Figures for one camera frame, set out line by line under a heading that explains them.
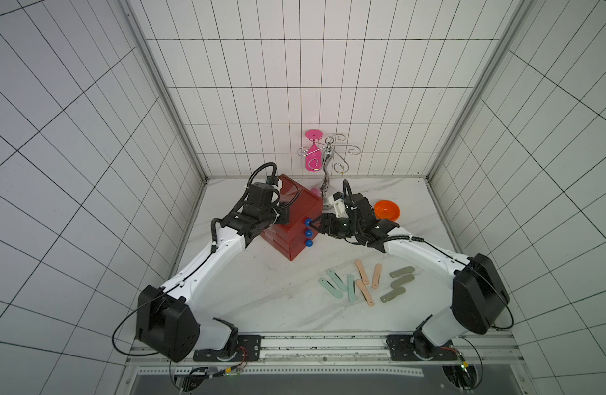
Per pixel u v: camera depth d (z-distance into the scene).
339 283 0.86
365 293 0.83
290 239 0.79
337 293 0.83
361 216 0.63
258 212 0.60
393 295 0.84
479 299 0.43
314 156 1.02
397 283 0.87
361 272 0.88
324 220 0.72
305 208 0.79
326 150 0.90
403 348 0.72
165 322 0.39
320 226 0.74
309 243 0.92
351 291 0.85
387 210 1.03
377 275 0.88
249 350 0.73
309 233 0.85
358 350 0.74
